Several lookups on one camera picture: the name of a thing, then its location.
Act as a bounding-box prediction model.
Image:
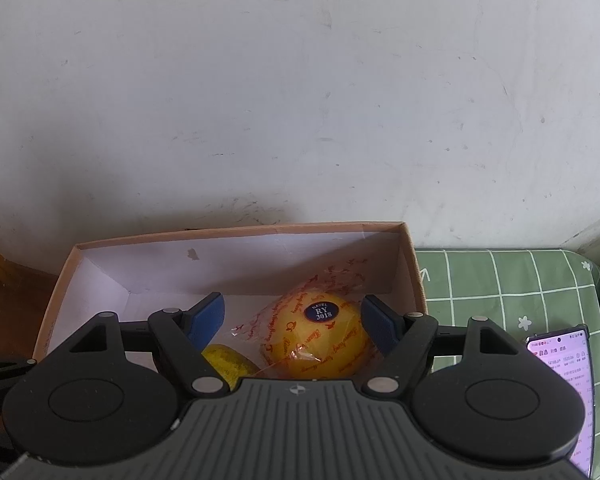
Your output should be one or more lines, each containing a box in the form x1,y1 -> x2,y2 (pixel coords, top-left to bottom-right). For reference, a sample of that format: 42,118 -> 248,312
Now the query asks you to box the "orange with blue sticker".
232,260 -> 386,381

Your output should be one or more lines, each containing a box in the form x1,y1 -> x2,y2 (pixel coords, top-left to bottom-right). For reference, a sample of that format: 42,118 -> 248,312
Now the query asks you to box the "green checked tablecloth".
414,249 -> 600,480

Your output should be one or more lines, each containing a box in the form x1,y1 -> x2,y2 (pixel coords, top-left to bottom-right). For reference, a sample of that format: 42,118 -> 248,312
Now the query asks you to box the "cardboard box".
32,220 -> 428,396

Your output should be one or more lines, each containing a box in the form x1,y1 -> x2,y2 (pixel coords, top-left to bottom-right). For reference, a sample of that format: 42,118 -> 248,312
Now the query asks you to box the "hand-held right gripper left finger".
45,292 -> 231,398

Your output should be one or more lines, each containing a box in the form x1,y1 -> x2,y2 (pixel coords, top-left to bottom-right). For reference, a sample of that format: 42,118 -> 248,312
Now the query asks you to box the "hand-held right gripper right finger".
361,295 -> 526,397

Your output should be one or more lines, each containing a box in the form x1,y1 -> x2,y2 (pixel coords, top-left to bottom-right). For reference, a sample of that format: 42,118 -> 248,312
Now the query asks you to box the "smartphone with lit screen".
525,325 -> 596,478

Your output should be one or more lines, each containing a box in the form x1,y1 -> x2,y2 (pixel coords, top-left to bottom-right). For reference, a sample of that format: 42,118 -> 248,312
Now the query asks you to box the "yellow green mango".
201,344 -> 261,391

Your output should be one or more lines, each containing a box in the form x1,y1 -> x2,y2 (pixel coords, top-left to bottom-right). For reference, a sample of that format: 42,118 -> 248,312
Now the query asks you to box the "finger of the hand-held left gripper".
0,357 -> 38,386

